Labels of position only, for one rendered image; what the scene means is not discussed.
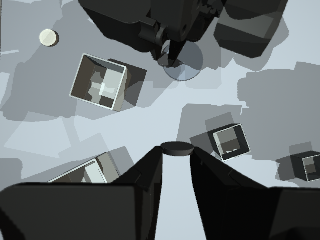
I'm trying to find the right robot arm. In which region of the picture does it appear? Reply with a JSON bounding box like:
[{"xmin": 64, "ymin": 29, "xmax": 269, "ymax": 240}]
[{"xmin": 78, "ymin": 0, "xmax": 202, "ymax": 53}]

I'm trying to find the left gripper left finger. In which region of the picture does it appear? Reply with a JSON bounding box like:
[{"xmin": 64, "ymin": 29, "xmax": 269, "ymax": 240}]
[{"xmin": 0, "ymin": 146, "xmax": 163, "ymax": 240}]

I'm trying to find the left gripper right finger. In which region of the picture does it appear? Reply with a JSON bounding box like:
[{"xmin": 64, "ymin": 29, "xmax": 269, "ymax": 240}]
[{"xmin": 190, "ymin": 146, "xmax": 320, "ymax": 240}]

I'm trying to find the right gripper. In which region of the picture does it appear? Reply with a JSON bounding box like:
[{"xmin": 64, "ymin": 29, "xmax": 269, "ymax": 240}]
[{"xmin": 168, "ymin": 0, "xmax": 288, "ymax": 67}]

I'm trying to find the small white round disc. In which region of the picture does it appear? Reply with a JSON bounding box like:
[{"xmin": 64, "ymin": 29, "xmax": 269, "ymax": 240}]
[{"xmin": 39, "ymin": 29, "xmax": 58, "ymax": 47}]

